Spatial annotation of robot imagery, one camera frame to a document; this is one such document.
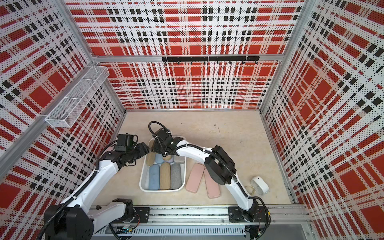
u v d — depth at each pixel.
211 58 0.90
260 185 0.75
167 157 0.87
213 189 0.81
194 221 0.73
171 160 0.89
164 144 0.68
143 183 0.82
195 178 0.84
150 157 0.86
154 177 0.84
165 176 0.83
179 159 0.86
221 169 0.53
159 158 0.91
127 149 0.65
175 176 0.84
